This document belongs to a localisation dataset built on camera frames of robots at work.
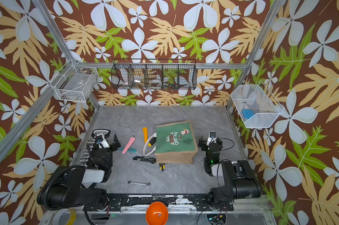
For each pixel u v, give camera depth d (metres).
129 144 0.96
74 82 0.86
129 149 0.95
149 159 0.88
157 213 0.71
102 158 0.66
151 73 0.96
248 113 0.80
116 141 0.81
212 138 0.76
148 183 0.80
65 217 0.70
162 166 0.86
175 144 0.83
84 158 0.89
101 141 0.73
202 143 0.82
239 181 0.45
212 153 0.68
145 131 1.04
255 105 0.84
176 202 0.75
